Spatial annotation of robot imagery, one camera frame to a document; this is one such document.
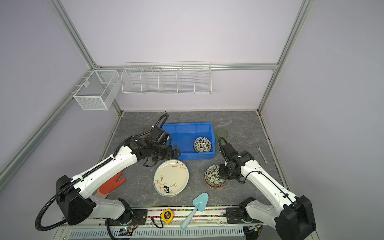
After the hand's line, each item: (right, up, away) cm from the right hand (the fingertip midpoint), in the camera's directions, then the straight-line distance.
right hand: (225, 176), depth 79 cm
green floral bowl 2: (-6, -1, +4) cm, 7 cm away
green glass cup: (+1, +22, +19) cm, 29 cm away
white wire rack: (-35, +59, +19) cm, 71 cm away
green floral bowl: (-12, +15, +17) cm, 26 cm away
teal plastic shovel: (-13, -13, -1) cm, 18 cm away
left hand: (-27, +11, -3) cm, 29 cm away
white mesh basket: (-80, +50, +17) cm, 96 cm away
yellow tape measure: (-29, -17, -6) cm, 35 cm away
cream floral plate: (-30, -2, +6) cm, 31 cm away
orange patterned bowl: (-6, -6, -1) cm, 8 cm away
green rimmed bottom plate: (-30, -7, +2) cm, 31 cm away
